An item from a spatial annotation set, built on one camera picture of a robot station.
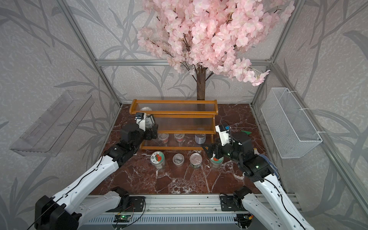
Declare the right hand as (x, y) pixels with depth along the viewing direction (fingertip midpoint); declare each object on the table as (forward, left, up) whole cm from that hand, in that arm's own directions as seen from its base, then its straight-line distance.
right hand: (209, 141), depth 69 cm
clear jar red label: (-3, -5, -20) cm, 21 cm away
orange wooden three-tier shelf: (+29, +16, -26) cm, 42 cm away
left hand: (+12, +31, -2) cm, 33 cm away
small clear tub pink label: (-1, +17, -21) cm, 27 cm away
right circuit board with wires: (-30, -17, -27) cm, 44 cm away
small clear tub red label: (+13, +27, -18) cm, 35 cm away
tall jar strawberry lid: (-2, +28, -17) cm, 33 cm away
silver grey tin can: (+12, +3, -18) cm, 22 cm away
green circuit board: (-29, +44, -26) cm, 58 cm away
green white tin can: (+15, +33, -3) cm, 36 cm away
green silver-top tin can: (-1, +7, -20) cm, 21 cm away
